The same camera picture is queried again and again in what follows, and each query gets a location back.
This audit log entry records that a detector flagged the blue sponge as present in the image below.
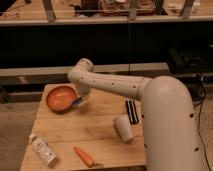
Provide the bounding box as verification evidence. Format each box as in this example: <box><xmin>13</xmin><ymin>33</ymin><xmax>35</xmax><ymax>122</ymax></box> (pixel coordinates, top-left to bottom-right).
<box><xmin>71</xmin><ymin>97</ymin><xmax>83</xmax><ymax>107</ymax></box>

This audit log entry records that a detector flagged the orange ceramic bowl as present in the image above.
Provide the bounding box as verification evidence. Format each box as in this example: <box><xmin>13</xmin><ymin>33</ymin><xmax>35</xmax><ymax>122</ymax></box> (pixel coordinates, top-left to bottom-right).
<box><xmin>46</xmin><ymin>86</ymin><xmax>77</xmax><ymax>112</ymax></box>

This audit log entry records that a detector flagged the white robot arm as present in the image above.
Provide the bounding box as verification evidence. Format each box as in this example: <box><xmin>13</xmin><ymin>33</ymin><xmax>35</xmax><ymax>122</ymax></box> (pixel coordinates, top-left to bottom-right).
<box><xmin>68</xmin><ymin>58</ymin><xmax>210</xmax><ymax>171</ymax></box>

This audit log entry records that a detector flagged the wooden table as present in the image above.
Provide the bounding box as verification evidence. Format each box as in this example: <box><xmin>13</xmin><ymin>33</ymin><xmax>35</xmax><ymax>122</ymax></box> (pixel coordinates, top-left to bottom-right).
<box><xmin>21</xmin><ymin>90</ymin><xmax>146</xmax><ymax>171</ymax></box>

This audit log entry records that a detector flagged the white paper cup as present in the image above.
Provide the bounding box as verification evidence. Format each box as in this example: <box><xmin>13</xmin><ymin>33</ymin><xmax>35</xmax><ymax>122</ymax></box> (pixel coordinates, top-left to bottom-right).
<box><xmin>114</xmin><ymin>115</ymin><xmax>133</xmax><ymax>143</ymax></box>

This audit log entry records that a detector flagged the black striped eraser block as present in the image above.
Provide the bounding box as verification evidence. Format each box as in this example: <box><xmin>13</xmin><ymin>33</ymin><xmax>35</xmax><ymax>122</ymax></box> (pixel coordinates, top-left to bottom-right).
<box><xmin>125</xmin><ymin>100</ymin><xmax>139</xmax><ymax>124</ymax></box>

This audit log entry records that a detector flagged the orange carrot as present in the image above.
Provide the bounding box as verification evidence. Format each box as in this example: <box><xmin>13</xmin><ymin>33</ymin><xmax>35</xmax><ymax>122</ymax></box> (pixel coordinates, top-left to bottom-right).
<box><xmin>73</xmin><ymin>146</ymin><xmax>102</xmax><ymax>168</ymax></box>

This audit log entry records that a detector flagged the white plastic bottle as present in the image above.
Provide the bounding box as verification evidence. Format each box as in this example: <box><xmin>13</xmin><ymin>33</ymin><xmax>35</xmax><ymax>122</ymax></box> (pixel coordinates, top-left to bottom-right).
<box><xmin>29</xmin><ymin>133</ymin><xmax>58</xmax><ymax>167</ymax></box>

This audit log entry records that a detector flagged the grey metal shelf rail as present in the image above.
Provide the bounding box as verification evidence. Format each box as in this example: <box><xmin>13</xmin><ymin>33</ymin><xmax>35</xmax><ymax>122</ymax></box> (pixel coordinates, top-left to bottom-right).
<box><xmin>0</xmin><ymin>62</ymin><xmax>169</xmax><ymax>77</ymax></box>

